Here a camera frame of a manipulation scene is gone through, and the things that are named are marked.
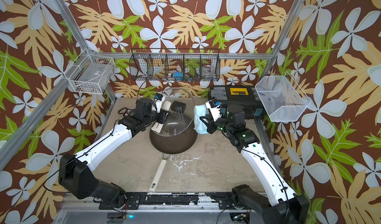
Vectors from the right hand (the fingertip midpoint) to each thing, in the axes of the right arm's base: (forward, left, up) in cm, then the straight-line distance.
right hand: (201, 117), depth 71 cm
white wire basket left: (+29, +64, +5) cm, 70 cm away
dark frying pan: (-3, +18, -25) cm, 31 cm away
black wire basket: (+43, +15, +2) cm, 46 cm away
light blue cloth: (-4, 0, -4) cm, 5 cm away
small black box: (+28, +14, -24) cm, 39 cm away
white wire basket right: (+15, -48, -3) cm, 50 cm away
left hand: (+9, +18, -5) cm, 21 cm away
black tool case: (+29, -34, -13) cm, 46 cm away
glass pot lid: (+9, +14, -18) cm, 24 cm away
